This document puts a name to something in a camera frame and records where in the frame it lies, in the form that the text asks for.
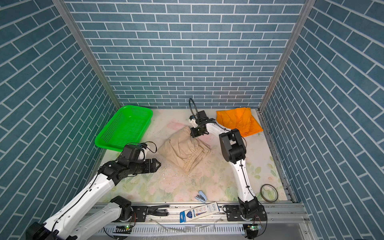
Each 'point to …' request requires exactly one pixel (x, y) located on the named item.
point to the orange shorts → (240, 119)
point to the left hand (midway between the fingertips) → (156, 165)
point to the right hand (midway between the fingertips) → (190, 132)
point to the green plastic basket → (129, 125)
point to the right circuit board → (255, 227)
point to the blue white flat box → (191, 214)
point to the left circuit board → (124, 229)
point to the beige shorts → (184, 150)
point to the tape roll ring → (262, 185)
